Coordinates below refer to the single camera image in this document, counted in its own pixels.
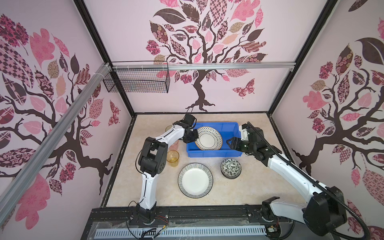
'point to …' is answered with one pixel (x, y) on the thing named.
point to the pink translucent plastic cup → (174, 146)
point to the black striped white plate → (195, 180)
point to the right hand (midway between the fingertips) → (230, 140)
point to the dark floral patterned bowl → (230, 168)
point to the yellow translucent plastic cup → (172, 156)
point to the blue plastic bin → (228, 130)
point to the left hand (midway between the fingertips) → (196, 140)
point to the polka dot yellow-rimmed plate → (209, 139)
